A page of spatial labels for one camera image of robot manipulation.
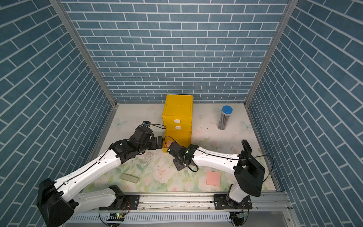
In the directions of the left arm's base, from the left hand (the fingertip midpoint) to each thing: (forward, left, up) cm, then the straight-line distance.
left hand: (161, 140), depth 79 cm
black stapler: (+4, -55, -13) cm, 56 cm away
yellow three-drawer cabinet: (+12, -8, +3) cm, 15 cm away
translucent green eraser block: (-16, +18, -16) cm, 29 cm away
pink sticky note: (-15, -31, -17) cm, 38 cm away
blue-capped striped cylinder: (+19, -40, -1) cm, 44 cm away
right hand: (-9, -11, -11) cm, 18 cm away
